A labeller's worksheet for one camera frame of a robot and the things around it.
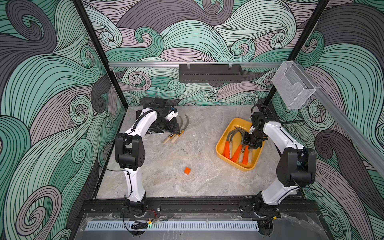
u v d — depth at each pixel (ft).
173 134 3.30
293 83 2.55
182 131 3.41
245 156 2.95
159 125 2.60
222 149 3.13
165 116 2.70
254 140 2.49
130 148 1.68
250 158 2.95
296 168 1.50
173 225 2.29
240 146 3.08
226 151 2.97
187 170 2.82
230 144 3.14
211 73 3.17
